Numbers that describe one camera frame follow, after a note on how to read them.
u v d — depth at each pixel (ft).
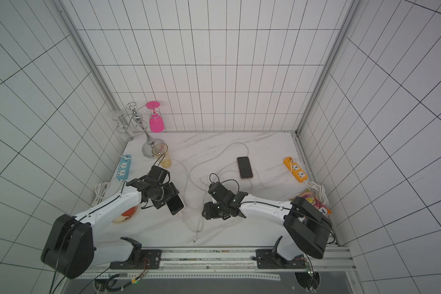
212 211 2.36
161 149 3.50
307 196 2.87
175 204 2.74
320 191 2.89
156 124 3.40
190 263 2.38
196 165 3.40
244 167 3.31
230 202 2.07
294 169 3.21
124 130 3.49
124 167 3.29
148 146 3.52
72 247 1.33
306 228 1.39
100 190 3.02
